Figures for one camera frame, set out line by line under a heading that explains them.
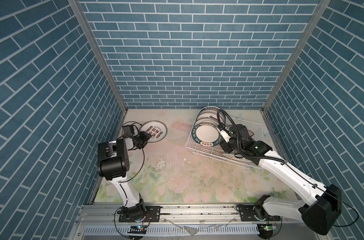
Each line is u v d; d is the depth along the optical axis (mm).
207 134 976
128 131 820
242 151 561
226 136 686
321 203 386
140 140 905
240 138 573
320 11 724
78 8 705
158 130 1081
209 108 976
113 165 516
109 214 748
